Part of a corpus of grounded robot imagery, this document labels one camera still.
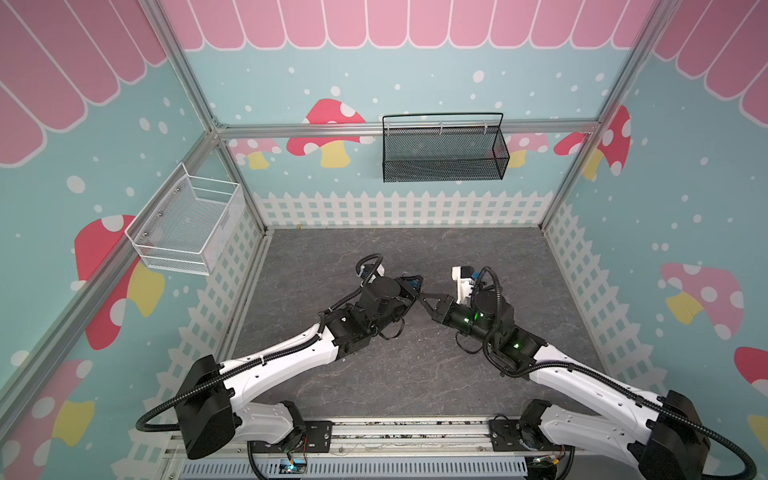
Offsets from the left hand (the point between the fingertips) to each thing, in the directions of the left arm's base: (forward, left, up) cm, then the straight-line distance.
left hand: (423, 287), depth 74 cm
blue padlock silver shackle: (0, +2, +2) cm, 3 cm away
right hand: (-4, +2, +1) cm, 4 cm away
